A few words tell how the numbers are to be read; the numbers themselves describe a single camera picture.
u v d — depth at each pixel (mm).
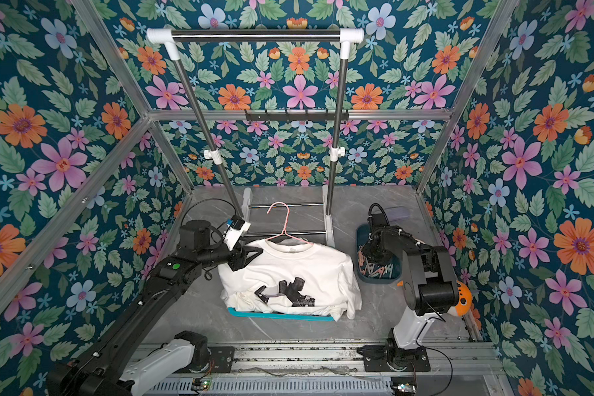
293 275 766
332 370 727
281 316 750
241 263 665
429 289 481
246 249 671
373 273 907
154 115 929
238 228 647
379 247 764
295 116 922
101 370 387
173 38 515
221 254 637
